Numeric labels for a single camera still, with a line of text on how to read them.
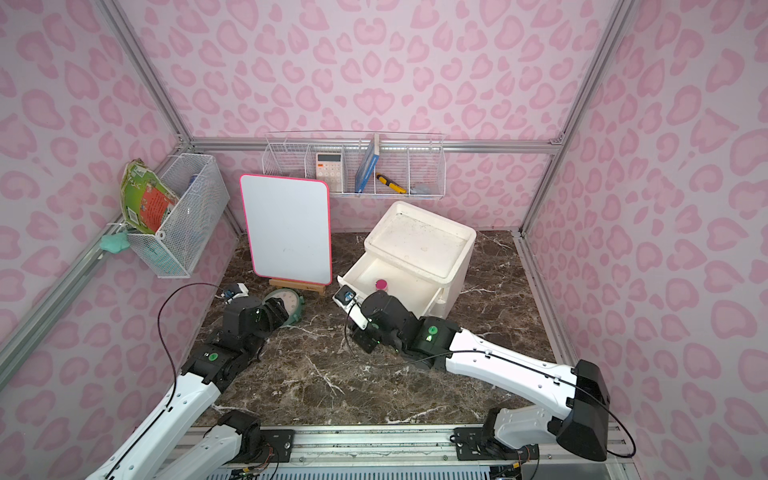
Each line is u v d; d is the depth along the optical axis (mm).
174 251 719
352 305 578
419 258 814
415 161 1014
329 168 949
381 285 819
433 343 482
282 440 739
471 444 731
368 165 873
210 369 519
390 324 505
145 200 729
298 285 1000
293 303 954
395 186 977
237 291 685
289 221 1355
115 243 626
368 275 862
